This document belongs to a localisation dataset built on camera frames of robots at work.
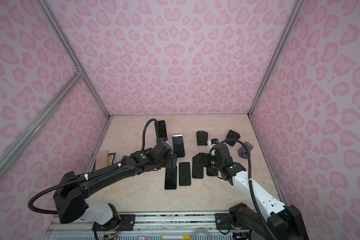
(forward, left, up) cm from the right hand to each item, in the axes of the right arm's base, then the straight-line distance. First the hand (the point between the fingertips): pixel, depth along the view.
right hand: (202, 156), depth 82 cm
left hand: (-1, +16, +1) cm, 16 cm away
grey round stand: (+9, -27, -11) cm, 30 cm away
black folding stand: (+19, -1, -10) cm, 22 cm away
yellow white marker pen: (-35, +13, -12) cm, 39 cm away
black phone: (+22, +25, -5) cm, 34 cm away
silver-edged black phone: (+11, +14, -6) cm, 19 cm away
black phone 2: (-2, +2, -13) cm, 14 cm away
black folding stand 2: (+20, -21, -7) cm, 30 cm away
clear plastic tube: (-32, +1, -13) cm, 35 cm away
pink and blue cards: (+3, +61, -11) cm, 62 cm away
